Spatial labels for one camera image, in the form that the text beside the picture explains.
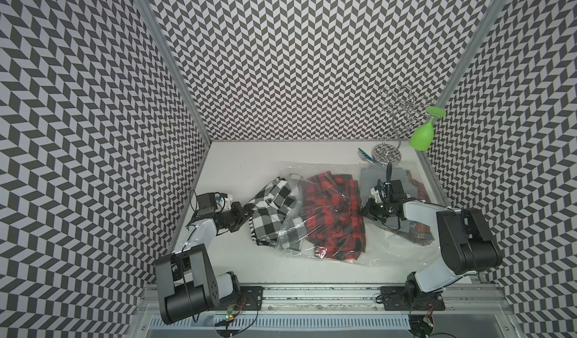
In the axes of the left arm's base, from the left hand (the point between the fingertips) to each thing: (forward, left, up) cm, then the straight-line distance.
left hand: (253, 211), depth 86 cm
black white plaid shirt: (-2, -9, -2) cm, 10 cm away
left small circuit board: (-33, +3, -2) cm, 33 cm away
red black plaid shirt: (-2, -31, -2) cm, 32 cm away
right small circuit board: (-35, -57, -10) cm, 68 cm away
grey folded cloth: (+20, -50, -5) cm, 54 cm away
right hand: (+2, -43, -7) cm, 44 cm away
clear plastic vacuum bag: (-10, -53, -6) cm, 54 cm away
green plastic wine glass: (+22, -66, +19) cm, 72 cm away
